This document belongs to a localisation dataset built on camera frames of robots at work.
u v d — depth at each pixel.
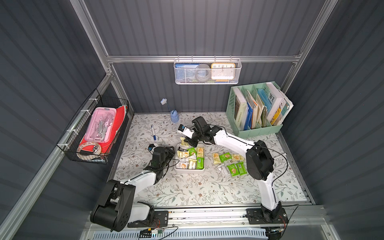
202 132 0.71
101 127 0.72
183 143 0.91
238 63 0.89
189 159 0.91
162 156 0.71
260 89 1.00
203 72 0.90
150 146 0.82
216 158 0.94
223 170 0.89
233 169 0.89
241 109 0.94
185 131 0.79
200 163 0.89
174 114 1.09
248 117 0.94
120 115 0.77
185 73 0.84
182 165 0.89
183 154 0.94
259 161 0.55
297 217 0.74
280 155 0.52
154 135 1.06
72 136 0.62
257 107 0.92
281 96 0.94
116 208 0.42
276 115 1.02
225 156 0.94
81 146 0.66
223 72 0.88
